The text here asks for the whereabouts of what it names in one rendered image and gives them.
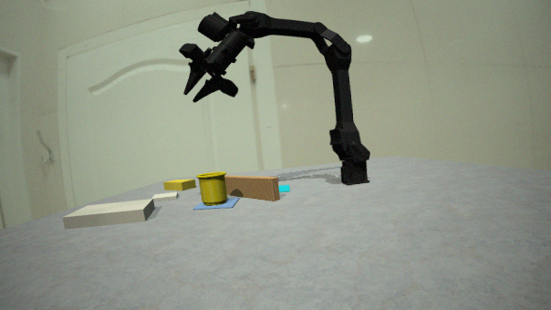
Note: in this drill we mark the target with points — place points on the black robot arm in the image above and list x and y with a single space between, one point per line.
344 139

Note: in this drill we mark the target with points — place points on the yellow rectangular block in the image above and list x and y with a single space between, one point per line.
180 185

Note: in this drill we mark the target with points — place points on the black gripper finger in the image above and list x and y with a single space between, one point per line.
208 88
196 73

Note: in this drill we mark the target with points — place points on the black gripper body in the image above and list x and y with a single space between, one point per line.
217 62

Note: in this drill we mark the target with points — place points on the brown rectangular block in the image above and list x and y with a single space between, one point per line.
260 188

